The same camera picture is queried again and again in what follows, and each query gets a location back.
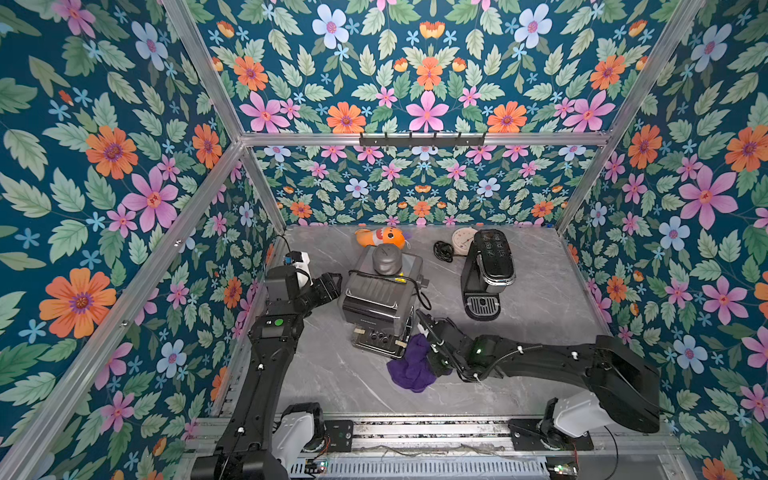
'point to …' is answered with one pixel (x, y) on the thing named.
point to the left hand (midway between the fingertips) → (336, 277)
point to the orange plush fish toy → (385, 235)
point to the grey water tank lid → (386, 259)
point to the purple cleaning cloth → (413, 370)
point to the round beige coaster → (462, 240)
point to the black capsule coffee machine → (487, 268)
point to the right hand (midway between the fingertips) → (429, 351)
